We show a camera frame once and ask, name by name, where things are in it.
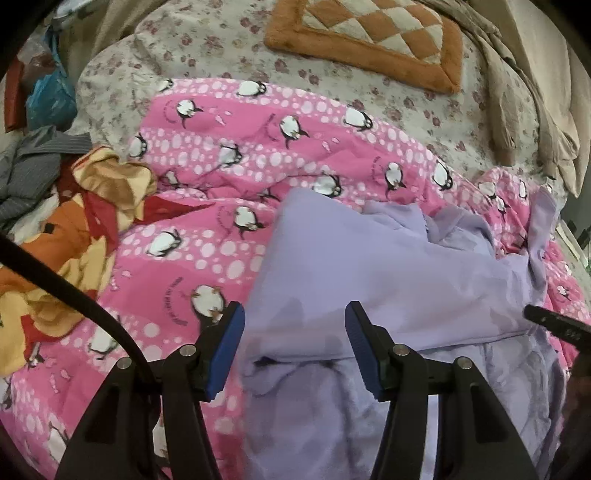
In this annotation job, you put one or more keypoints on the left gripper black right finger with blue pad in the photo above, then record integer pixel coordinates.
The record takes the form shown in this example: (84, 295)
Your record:
(476, 438)

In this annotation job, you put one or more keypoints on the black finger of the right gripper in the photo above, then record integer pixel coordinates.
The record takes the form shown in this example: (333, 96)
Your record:
(566, 329)

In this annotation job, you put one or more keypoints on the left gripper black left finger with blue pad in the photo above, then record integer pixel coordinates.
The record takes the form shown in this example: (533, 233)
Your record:
(113, 439)

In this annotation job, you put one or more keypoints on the lilac padded jacket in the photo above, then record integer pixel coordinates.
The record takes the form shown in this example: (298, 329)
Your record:
(434, 282)

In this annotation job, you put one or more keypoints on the orange yellow cartoon blanket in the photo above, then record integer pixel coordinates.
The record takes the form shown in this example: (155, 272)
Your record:
(113, 210)

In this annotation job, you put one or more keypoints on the beige garment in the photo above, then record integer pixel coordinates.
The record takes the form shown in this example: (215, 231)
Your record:
(523, 48)

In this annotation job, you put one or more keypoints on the grey striped shirt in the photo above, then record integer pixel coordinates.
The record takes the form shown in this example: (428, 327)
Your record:
(31, 165)

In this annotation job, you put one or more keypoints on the orange checkered cushion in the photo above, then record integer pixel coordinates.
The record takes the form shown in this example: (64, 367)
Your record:
(408, 41)

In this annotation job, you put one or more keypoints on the blue plastic bag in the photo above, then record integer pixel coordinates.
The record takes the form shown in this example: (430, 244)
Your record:
(52, 102)

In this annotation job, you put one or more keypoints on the red cloth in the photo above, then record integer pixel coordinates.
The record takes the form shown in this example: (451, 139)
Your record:
(15, 97)

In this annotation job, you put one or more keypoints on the clear plastic bag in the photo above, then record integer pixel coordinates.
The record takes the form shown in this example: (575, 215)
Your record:
(39, 58)

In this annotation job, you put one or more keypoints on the floral bed sheet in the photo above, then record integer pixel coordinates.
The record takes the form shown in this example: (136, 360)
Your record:
(204, 39)

